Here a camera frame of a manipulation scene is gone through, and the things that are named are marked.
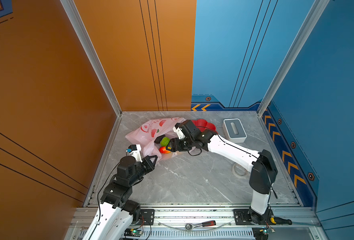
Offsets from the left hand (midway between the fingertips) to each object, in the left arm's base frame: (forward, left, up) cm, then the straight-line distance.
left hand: (158, 155), depth 73 cm
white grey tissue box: (+28, -47, -15) cm, 57 cm away
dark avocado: (+21, +4, -16) cm, 27 cm away
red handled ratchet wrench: (-27, -16, -18) cm, 36 cm away
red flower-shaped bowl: (+35, -26, -18) cm, 47 cm away
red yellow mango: (+12, 0, -15) cm, 19 cm away
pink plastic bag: (+16, +10, -5) cm, 20 cm away
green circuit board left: (-29, +11, -22) cm, 38 cm away
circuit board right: (-29, -50, -22) cm, 62 cm away
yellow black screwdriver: (-24, -59, -18) cm, 66 cm away
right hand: (+6, -5, -3) cm, 9 cm away
